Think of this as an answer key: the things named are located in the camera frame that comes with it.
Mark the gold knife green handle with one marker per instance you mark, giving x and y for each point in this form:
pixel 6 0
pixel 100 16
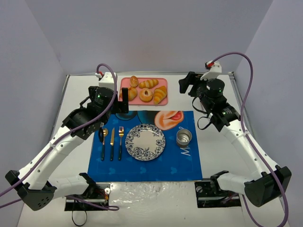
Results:
pixel 112 144

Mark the aluminium rail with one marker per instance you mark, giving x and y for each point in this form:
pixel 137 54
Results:
pixel 239 101

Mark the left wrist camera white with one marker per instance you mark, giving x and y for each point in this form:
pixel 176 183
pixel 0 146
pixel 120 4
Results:
pixel 105 80

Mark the blue cartoon placemat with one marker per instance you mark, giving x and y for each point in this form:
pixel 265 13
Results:
pixel 174 164

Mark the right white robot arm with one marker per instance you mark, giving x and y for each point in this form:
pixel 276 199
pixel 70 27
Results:
pixel 261 185

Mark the small round bun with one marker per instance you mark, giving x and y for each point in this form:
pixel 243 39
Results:
pixel 134 81

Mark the pink tray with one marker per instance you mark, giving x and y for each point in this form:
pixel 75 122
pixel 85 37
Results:
pixel 125 82

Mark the round striped bun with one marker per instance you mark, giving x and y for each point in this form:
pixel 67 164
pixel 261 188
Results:
pixel 132 93

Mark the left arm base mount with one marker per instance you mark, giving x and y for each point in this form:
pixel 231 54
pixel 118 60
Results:
pixel 98 196

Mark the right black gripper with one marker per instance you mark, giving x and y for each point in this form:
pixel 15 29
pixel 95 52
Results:
pixel 191 82

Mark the striped croissant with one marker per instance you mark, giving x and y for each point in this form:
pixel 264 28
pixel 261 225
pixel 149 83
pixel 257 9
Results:
pixel 159 94
pixel 150 83

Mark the right striped croissant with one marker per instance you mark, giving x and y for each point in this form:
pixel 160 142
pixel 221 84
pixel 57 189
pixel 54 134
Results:
pixel 159 94

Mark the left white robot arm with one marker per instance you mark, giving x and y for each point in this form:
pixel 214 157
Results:
pixel 32 182

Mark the sugared donut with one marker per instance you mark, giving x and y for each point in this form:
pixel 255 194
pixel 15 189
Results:
pixel 145 95

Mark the gold fork green handle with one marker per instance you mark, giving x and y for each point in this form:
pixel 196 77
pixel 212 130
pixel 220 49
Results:
pixel 121 134

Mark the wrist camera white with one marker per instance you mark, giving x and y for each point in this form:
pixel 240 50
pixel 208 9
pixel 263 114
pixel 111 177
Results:
pixel 214 70
pixel 105 80

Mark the metal cup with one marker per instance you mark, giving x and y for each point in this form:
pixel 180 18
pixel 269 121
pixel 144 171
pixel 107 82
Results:
pixel 183 138

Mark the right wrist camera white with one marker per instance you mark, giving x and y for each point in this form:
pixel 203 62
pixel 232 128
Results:
pixel 214 70

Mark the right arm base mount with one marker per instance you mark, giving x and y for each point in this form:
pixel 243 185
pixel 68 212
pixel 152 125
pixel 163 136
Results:
pixel 206 197

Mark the gold spoon green handle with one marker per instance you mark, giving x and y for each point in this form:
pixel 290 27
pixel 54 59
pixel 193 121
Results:
pixel 105 133

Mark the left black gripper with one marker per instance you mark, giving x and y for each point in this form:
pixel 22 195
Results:
pixel 120 107

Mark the upper striped croissant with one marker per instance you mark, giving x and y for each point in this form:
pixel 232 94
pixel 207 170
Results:
pixel 150 83

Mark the blue floral plate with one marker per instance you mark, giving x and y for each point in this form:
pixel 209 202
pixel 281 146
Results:
pixel 145 142

